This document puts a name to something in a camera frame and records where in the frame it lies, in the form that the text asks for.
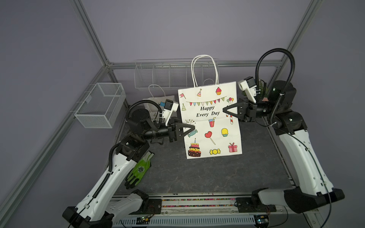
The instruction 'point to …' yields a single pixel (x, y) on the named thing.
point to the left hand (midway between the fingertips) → (193, 128)
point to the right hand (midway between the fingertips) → (222, 111)
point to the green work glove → (138, 171)
